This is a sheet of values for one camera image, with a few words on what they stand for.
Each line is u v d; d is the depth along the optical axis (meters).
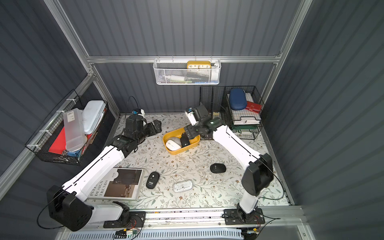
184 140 1.02
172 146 0.96
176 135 1.07
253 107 0.94
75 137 0.65
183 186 0.82
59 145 0.67
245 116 0.91
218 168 0.89
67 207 0.39
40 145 0.60
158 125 0.72
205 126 0.60
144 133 0.65
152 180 0.85
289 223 0.72
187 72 0.90
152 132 0.71
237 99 0.99
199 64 0.87
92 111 0.76
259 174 0.44
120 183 0.81
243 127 0.94
